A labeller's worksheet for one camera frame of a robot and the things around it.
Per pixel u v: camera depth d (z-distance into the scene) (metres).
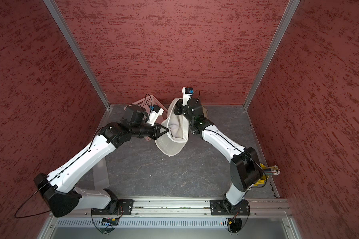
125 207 0.74
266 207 0.77
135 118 0.53
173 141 0.73
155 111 0.62
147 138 0.98
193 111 0.60
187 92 0.68
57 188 0.39
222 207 0.65
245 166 0.46
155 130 0.60
